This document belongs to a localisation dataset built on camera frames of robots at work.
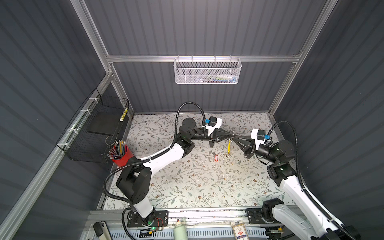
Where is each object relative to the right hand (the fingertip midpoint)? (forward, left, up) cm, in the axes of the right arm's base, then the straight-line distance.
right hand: (236, 139), depth 65 cm
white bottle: (-31, +25, -25) cm, 47 cm away
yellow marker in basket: (+19, +58, -3) cm, 61 cm away
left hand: (+1, +1, +3) cm, 3 cm away
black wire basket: (+10, +67, 0) cm, 68 cm away
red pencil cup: (+5, +63, -21) cm, 66 cm away
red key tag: (+8, +6, -32) cm, 34 cm away
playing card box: (-30, -2, -31) cm, 43 cm away
